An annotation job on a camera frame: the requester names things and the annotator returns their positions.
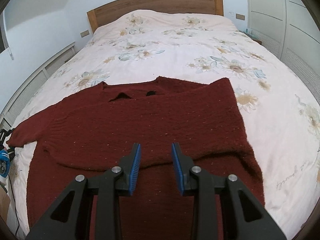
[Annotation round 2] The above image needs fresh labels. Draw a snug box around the white low louvered cabinet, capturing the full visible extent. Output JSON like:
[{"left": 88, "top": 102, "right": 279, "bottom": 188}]
[{"left": 1, "top": 42, "right": 76, "bottom": 129}]

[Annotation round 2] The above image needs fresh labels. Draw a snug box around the wall switch plate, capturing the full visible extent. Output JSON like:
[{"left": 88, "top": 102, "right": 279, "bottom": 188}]
[
  {"left": 236, "top": 14, "right": 245, "bottom": 21},
  {"left": 80, "top": 30, "right": 89, "bottom": 37}
]

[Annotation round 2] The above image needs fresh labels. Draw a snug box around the wooden headboard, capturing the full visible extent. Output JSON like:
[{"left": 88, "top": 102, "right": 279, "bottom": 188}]
[{"left": 87, "top": 0, "right": 224, "bottom": 32}]

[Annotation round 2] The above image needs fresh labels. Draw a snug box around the dark red knit sweater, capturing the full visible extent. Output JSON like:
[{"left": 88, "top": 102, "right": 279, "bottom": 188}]
[{"left": 8, "top": 77, "right": 264, "bottom": 239}]

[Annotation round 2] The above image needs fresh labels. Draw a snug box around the left wall switch plate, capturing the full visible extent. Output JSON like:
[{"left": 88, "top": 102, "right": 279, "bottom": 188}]
[{"left": 80, "top": 30, "right": 89, "bottom": 37}]

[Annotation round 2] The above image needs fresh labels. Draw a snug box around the right wooden nightstand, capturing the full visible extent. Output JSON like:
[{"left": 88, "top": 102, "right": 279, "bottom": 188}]
[{"left": 241, "top": 29, "right": 263, "bottom": 45}]

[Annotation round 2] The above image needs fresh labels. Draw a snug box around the black cable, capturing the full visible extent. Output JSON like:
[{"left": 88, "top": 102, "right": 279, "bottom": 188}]
[{"left": 6, "top": 174, "right": 21, "bottom": 238}]

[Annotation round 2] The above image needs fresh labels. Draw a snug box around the white louvered wardrobe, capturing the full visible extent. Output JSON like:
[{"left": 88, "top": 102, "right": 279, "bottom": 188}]
[{"left": 248, "top": 0, "right": 319, "bottom": 99}]

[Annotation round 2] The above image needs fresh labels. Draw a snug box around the right wall switch plate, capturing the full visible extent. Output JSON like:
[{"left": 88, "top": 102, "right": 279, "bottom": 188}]
[{"left": 236, "top": 14, "right": 245, "bottom": 21}]

